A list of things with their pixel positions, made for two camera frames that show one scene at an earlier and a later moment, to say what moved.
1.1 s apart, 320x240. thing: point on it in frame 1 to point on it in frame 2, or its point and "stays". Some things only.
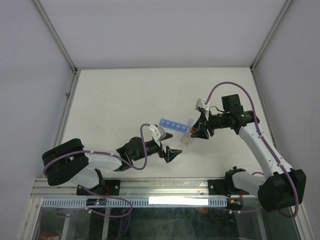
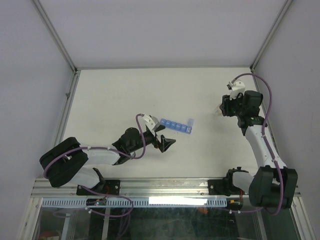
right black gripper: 201,132 to 226,103
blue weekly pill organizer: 177,126 stays
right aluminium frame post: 270,35 stays
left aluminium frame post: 54,33 stays
